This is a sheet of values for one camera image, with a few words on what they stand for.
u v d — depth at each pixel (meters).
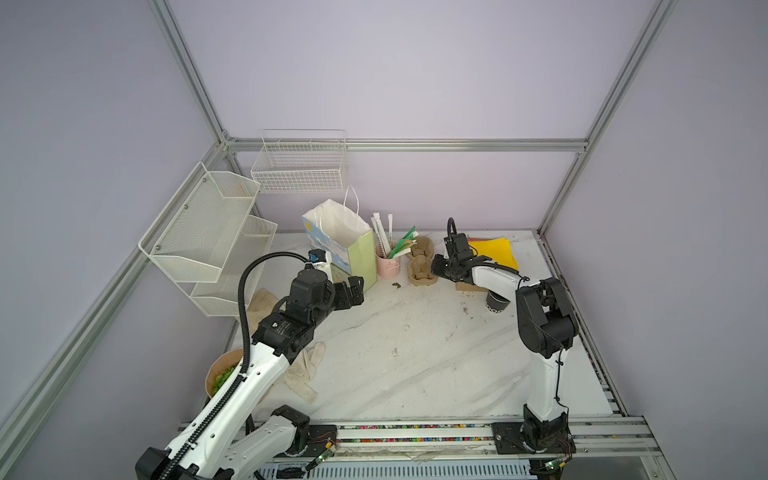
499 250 1.10
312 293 0.53
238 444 0.52
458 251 0.80
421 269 1.05
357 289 0.66
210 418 0.40
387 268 1.02
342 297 0.64
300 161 0.96
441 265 0.92
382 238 1.01
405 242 0.93
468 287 0.75
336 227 1.04
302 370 0.84
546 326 0.54
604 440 0.75
